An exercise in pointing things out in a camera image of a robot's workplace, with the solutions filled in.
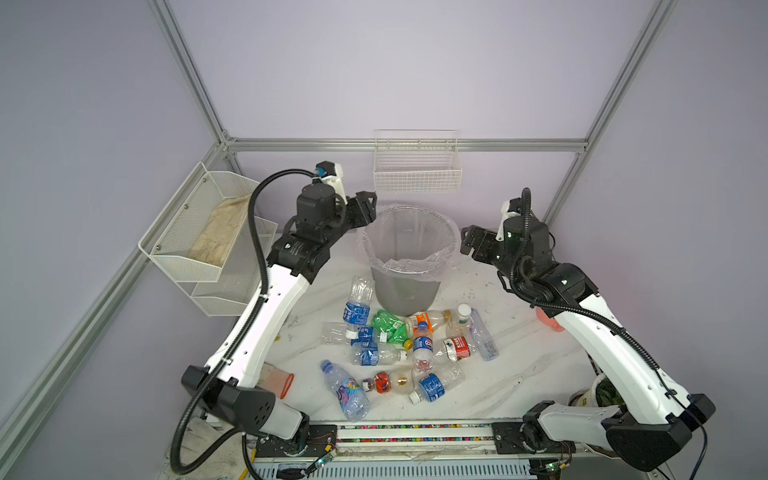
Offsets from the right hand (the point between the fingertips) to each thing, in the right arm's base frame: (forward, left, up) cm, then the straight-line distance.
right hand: (474, 233), depth 69 cm
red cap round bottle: (-23, +17, -36) cm, 46 cm away
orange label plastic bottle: (-6, +9, -34) cm, 35 cm away
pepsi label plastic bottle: (-16, +11, -33) cm, 38 cm away
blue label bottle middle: (-17, +26, -29) cm, 43 cm away
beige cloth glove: (+6, +66, -5) cm, 66 cm away
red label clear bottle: (-14, +1, -32) cm, 35 cm away
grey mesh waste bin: (+3, +17, -32) cm, 36 cm away
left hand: (+4, +26, +6) cm, 27 cm away
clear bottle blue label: (-12, +28, -15) cm, 35 cm away
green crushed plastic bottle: (-7, +20, -34) cm, 41 cm away
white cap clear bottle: (-8, -7, -36) cm, 37 cm away
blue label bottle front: (-25, +9, -31) cm, 41 cm away
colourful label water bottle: (-30, +29, -29) cm, 51 cm away
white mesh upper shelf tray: (+3, +72, -5) cm, 72 cm away
